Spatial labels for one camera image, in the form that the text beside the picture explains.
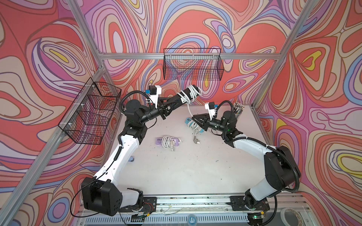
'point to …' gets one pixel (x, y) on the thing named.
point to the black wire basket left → (86, 121)
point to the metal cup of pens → (238, 108)
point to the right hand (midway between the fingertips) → (193, 121)
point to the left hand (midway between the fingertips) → (177, 102)
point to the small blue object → (131, 159)
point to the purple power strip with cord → (168, 141)
